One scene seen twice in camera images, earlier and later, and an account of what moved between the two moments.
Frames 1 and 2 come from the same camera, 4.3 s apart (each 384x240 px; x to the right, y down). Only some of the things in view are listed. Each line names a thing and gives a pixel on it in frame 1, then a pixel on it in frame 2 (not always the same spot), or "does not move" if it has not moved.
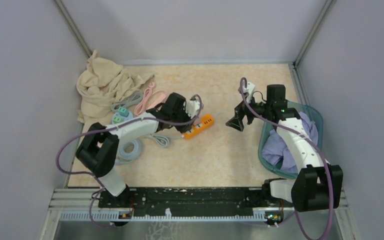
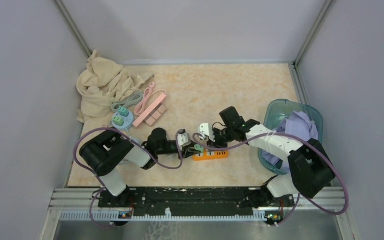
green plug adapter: x=117 y=119 does not move
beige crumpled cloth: x=102 y=82 does not move
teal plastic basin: x=317 y=116 does not move
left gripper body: x=181 y=117 -> x=184 y=151
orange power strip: x=207 y=120 -> x=210 y=154
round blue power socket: x=129 y=117 does not move
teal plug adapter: x=123 y=111 does not move
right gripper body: x=260 y=108 -> x=222 y=137
